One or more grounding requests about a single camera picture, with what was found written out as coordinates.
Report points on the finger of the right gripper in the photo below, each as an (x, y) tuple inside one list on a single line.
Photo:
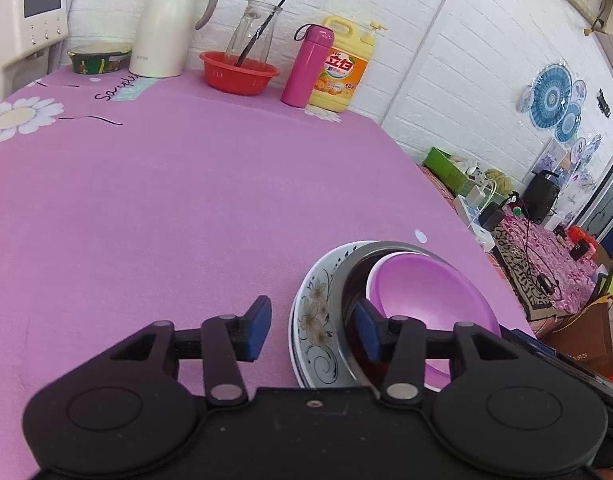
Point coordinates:
[(601, 385)]

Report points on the clear glass pitcher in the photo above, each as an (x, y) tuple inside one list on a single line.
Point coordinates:
[(254, 15)]

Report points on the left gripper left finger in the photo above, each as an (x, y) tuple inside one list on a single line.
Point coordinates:
[(220, 343)]

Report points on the black speaker device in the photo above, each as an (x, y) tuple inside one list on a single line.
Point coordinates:
[(540, 195)]

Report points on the black power adapter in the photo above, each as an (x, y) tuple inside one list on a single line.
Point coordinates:
[(491, 216)]

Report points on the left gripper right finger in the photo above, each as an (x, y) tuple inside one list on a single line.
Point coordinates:
[(482, 364)]

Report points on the pink thermos bottle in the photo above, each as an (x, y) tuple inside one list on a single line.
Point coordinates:
[(315, 42)]

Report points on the red plastic colander basket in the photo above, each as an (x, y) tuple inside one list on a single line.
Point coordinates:
[(249, 79)]

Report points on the stainless steel bowl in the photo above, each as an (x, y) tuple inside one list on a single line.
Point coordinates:
[(348, 285)]

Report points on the green patterned round tin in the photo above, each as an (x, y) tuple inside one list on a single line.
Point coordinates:
[(100, 57)]

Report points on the cream thermos jug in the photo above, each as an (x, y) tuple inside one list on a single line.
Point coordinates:
[(164, 34)]

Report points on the dark stirring stick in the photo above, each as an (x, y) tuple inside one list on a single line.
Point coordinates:
[(259, 33)]

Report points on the green storage box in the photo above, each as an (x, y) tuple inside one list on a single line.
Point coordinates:
[(440, 164)]

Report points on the white power strip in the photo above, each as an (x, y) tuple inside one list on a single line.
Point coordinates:
[(469, 216)]

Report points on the yellow dish soap bottle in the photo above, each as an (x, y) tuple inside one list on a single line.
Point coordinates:
[(345, 64)]

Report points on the pink floral tablecloth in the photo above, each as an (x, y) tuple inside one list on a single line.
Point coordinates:
[(123, 204)]

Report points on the white floral plate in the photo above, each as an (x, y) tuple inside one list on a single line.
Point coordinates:
[(314, 347)]

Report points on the blue round wall decoration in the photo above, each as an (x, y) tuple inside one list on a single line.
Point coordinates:
[(554, 102)]

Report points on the purple plastic bowl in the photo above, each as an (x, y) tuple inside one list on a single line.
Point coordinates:
[(418, 286)]

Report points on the white countertop appliance with screen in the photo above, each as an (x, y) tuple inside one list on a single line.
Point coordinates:
[(28, 29)]

